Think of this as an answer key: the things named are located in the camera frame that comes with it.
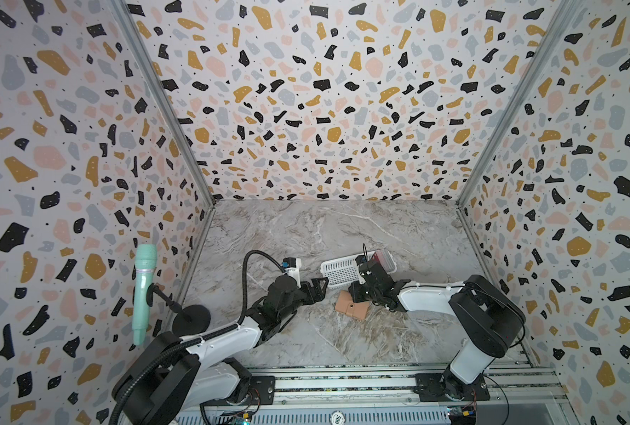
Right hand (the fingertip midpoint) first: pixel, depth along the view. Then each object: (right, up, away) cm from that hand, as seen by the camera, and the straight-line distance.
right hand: (353, 289), depth 93 cm
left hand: (-9, +5, -9) cm, 14 cm away
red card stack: (+12, +10, +5) cm, 17 cm away
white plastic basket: (-3, +5, +7) cm, 9 cm away
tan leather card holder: (-3, -4, -3) cm, 6 cm away
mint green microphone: (-52, +13, -30) cm, 61 cm away
